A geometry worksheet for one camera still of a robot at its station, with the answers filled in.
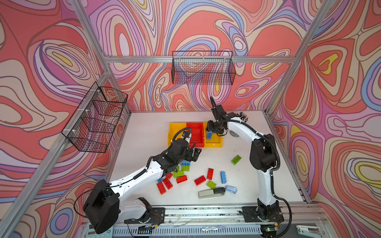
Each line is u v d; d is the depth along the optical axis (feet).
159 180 2.75
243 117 3.10
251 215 2.39
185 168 2.90
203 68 3.15
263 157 1.78
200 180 2.76
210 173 2.83
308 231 2.22
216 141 3.35
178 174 2.83
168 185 2.70
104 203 1.30
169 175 2.81
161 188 2.64
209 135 3.21
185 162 2.92
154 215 2.38
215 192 2.52
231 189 2.64
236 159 2.97
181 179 2.73
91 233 2.23
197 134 3.58
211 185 2.70
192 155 2.36
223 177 2.77
